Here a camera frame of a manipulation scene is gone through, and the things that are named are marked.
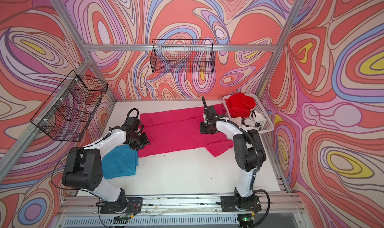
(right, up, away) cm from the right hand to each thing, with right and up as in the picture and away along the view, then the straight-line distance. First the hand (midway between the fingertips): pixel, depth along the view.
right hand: (204, 133), depth 96 cm
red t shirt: (+27, +19, +12) cm, 35 cm away
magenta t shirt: (-24, +1, +9) cm, 26 cm away
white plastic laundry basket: (+40, +16, +8) cm, 44 cm away
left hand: (-34, -5, -5) cm, 34 cm away
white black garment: (+35, +8, +5) cm, 37 cm away
